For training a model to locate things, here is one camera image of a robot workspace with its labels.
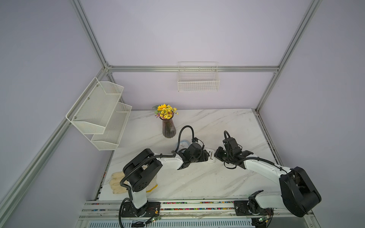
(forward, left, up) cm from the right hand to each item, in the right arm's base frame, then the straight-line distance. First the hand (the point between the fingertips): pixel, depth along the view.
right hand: (215, 155), depth 90 cm
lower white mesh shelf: (+10, +67, +7) cm, 68 cm away
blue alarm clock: (+10, +20, -3) cm, 23 cm away
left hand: (0, +6, 0) cm, 6 cm away
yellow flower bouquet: (+20, +31, +21) cm, 43 cm away
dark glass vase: (+18, +30, +6) cm, 36 cm away
